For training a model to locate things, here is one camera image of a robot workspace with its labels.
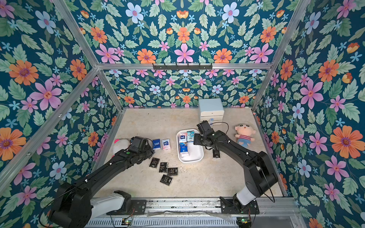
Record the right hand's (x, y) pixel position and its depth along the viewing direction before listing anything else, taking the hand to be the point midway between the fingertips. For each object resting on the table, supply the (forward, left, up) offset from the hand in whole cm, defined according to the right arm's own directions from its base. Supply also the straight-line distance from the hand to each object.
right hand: (199, 139), depth 89 cm
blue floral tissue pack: (-3, +10, -5) cm, 11 cm away
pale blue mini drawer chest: (+21, -9, +5) cm, 24 cm away
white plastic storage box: (-6, +7, -5) cm, 11 cm away
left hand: (-7, +29, -3) cm, 30 cm away
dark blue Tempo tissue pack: (+1, +29, -7) cm, 30 cm away
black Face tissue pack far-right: (-5, -11, -8) cm, 15 cm away
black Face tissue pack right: (-18, +16, -8) cm, 25 cm away
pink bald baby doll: (+8, -31, -5) cm, 33 cm away
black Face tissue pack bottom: (-23, +19, -8) cm, 31 cm away
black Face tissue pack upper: (-12, +28, -8) cm, 32 cm away
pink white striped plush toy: (-3, +52, -3) cm, 52 cm away
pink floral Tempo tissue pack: (0, +23, -8) cm, 24 cm away
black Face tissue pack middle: (-15, +22, -9) cm, 28 cm away
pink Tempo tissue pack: (+5, +11, -5) cm, 13 cm away
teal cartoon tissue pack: (+6, +6, -4) cm, 9 cm away
